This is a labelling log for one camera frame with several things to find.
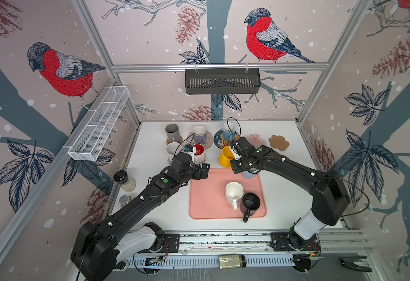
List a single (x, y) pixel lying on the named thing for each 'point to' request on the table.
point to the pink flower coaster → (255, 140)
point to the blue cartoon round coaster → (219, 141)
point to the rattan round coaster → (181, 140)
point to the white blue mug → (248, 175)
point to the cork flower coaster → (279, 142)
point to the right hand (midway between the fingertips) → (233, 165)
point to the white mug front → (171, 148)
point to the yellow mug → (225, 156)
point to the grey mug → (173, 132)
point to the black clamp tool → (355, 263)
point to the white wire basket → (102, 120)
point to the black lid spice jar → (127, 184)
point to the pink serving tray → (208, 198)
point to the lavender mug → (199, 132)
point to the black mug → (249, 205)
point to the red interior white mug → (200, 157)
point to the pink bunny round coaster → (190, 141)
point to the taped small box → (232, 261)
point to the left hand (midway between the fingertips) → (205, 162)
